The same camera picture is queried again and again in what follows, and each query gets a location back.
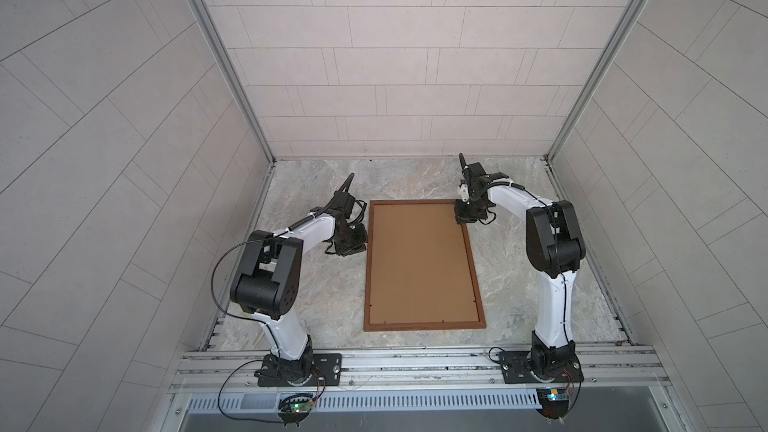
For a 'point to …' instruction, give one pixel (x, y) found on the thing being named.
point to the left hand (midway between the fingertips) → (374, 240)
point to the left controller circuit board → (296, 403)
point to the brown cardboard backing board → (421, 266)
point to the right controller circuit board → (554, 402)
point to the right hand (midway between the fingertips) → (457, 217)
